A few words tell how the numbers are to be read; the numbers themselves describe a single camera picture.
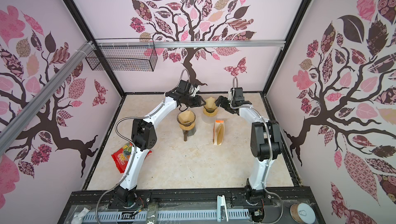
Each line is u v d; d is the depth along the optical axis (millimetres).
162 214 697
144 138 613
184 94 791
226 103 863
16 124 519
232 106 728
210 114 959
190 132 926
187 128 891
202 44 950
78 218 670
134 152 623
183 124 880
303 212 651
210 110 965
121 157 837
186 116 880
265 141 509
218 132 899
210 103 970
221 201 711
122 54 949
